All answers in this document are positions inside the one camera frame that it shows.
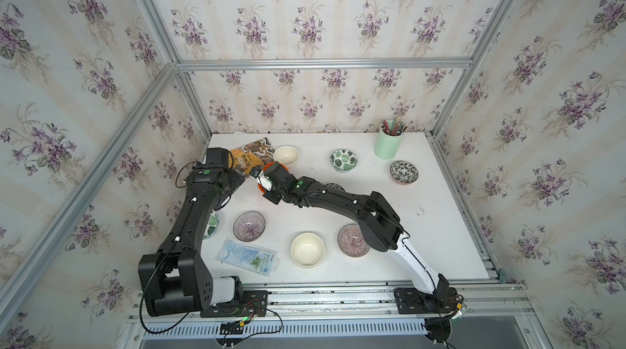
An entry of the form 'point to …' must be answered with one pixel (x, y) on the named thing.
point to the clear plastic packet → (248, 257)
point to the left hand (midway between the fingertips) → (234, 187)
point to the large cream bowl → (307, 249)
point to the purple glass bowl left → (249, 227)
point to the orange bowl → (259, 186)
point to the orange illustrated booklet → (246, 159)
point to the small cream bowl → (286, 154)
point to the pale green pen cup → (389, 140)
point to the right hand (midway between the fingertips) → (269, 183)
